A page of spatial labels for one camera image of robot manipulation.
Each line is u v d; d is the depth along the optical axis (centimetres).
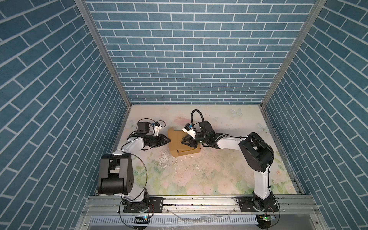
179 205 75
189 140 83
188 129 81
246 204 74
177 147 88
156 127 84
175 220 71
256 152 53
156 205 73
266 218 71
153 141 78
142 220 72
